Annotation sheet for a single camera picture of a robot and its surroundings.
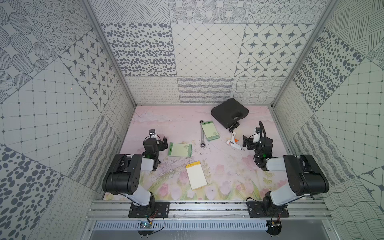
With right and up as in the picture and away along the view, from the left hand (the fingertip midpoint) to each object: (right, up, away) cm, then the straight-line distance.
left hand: (161, 137), depth 94 cm
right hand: (+59, 0, +1) cm, 59 cm away
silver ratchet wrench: (+27, -5, +4) cm, 28 cm away
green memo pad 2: (+32, +4, +11) cm, 34 cm away
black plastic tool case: (+47, +17, +15) cm, 53 cm away
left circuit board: (-2, -40, -22) cm, 46 cm away
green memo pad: (+12, -8, +2) cm, 14 cm away
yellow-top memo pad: (+23, -21, -8) cm, 32 cm away
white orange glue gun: (+47, -3, +4) cm, 47 cm away
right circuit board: (+61, -41, -23) cm, 77 cm away
